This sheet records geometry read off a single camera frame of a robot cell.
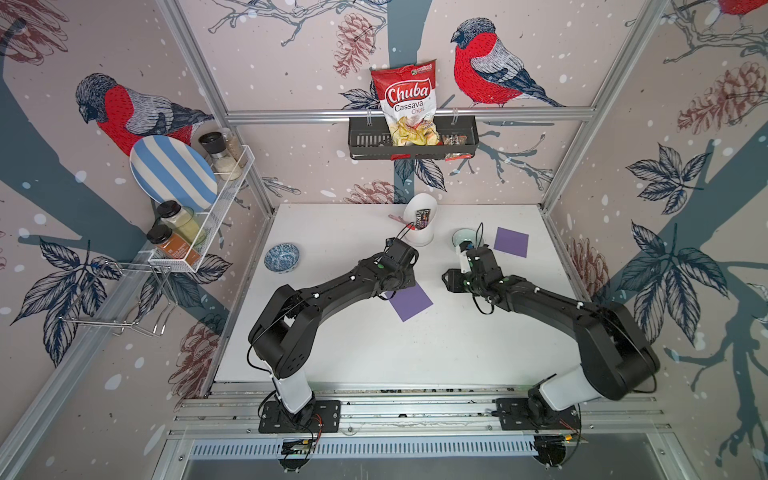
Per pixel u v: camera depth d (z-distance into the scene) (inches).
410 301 37.4
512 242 43.6
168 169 27.7
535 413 25.9
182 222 25.3
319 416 28.7
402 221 39.6
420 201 40.8
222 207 30.2
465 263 29.2
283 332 18.2
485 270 27.7
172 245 24.1
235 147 33.6
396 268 27.0
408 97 31.4
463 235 41.1
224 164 32.8
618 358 17.2
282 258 40.8
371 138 37.4
